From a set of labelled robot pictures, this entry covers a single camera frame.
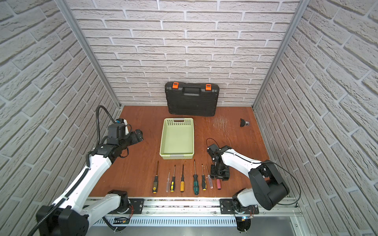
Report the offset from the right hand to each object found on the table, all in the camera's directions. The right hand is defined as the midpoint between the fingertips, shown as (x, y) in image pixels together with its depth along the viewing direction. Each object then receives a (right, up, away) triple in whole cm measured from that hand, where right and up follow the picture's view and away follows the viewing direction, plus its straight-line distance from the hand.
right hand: (219, 179), depth 83 cm
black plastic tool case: (-16, +48, +14) cm, 53 cm away
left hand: (-46, +28, -2) cm, 54 cm away
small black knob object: (+22, +32, +25) cm, 46 cm away
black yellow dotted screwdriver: (-36, -2, -4) cm, 36 cm away
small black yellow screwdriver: (-9, -1, -2) cm, 9 cm away
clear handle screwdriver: (-6, +1, -1) cm, 6 cm away
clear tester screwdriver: (-29, -2, -2) cm, 30 cm away
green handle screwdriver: (-14, -1, -4) cm, 14 cm away
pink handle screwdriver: (-1, -2, -4) cm, 4 cm away
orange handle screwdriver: (-21, -1, -2) cm, 22 cm away
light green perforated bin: (-26, +20, +15) cm, 36 cm away
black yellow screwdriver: (-27, -3, -4) cm, 27 cm away
